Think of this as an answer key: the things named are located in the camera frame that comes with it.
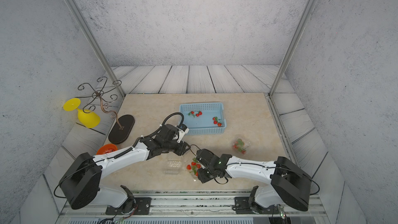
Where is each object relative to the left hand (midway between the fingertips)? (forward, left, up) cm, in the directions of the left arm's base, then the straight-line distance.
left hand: (190, 147), depth 83 cm
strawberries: (-7, -2, -8) cm, 11 cm away
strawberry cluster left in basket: (+29, 0, -7) cm, 30 cm away
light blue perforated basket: (+26, -8, -9) cm, 29 cm away
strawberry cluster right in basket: (+23, -16, -8) cm, 29 cm away
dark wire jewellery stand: (+20, +43, -7) cm, 48 cm away
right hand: (-13, -6, -6) cm, 16 cm away
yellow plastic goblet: (+11, +52, +14) cm, 55 cm away
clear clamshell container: (-6, +10, -9) cm, 15 cm away
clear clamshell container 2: (-13, -2, -8) cm, 15 cm away
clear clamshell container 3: (+5, -32, -8) cm, 34 cm away
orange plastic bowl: (+3, +48, -5) cm, 48 cm away
